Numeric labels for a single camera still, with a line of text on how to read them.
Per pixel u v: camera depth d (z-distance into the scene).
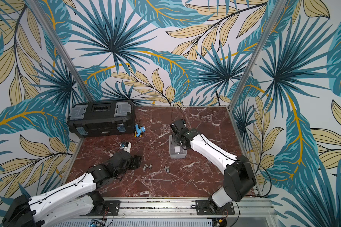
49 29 0.75
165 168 0.86
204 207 0.74
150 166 0.87
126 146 0.71
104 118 0.91
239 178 0.43
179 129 0.64
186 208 0.75
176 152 0.94
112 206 0.74
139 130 1.01
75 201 0.57
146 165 0.88
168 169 0.86
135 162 0.70
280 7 0.69
